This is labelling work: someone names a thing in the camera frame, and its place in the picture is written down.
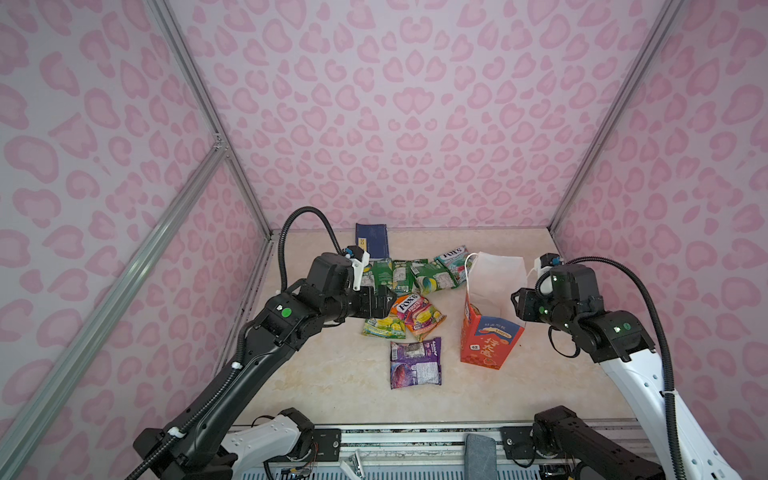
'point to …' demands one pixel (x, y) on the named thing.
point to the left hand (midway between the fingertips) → (383, 291)
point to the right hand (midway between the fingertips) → (520, 295)
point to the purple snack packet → (415, 363)
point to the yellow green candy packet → (389, 327)
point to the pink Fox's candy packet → (420, 317)
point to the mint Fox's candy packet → (454, 263)
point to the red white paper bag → (491, 324)
